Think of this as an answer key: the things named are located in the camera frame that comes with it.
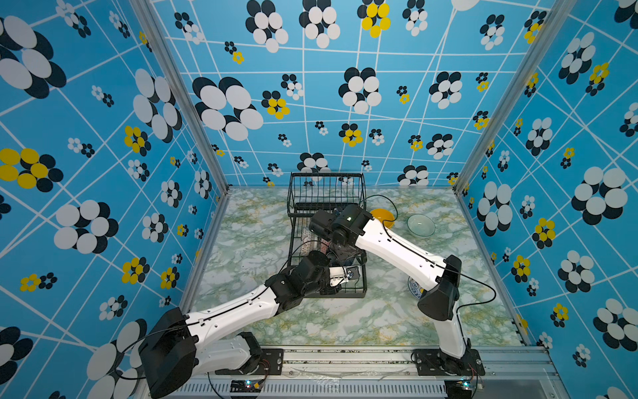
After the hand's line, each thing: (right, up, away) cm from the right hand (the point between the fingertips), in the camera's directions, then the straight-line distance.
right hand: (355, 247), depth 78 cm
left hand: (-3, -5, 0) cm, 6 cm away
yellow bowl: (+16, +9, +31) cm, 36 cm away
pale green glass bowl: (+31, +6, +25) cm, 40 cm away
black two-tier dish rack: (-17, +19, +34) cm, 43 cm away
